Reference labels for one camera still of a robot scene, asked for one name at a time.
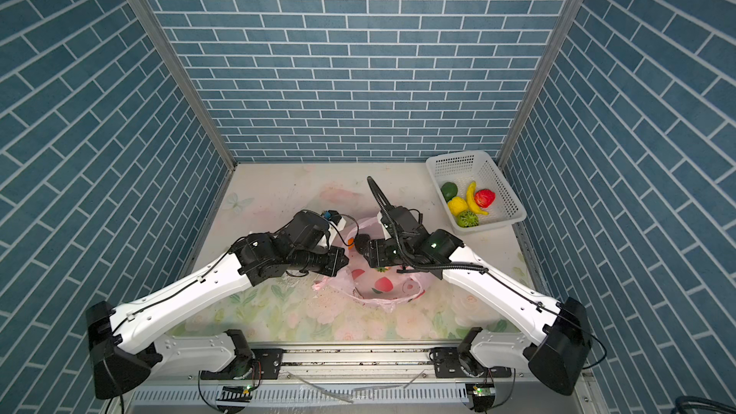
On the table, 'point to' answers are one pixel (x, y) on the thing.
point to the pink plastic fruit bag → (389, 287)
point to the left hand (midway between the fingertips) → (357, 266)
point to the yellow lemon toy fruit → (457, 205)
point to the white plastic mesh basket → (480, 168)
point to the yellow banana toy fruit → (471, 199)
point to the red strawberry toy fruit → (484, 197)
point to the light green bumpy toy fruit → (468, 218)
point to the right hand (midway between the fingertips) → (375, 254)
